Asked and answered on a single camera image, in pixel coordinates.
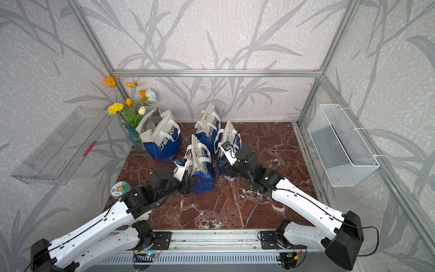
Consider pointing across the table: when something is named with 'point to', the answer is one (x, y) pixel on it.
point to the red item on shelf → (89, 149)
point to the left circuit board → (148, 257)
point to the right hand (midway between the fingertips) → (226, 155)
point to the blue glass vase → (135, 139)
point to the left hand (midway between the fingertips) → (194, 176)
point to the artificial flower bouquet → (131, 114)
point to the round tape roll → (119, 188)
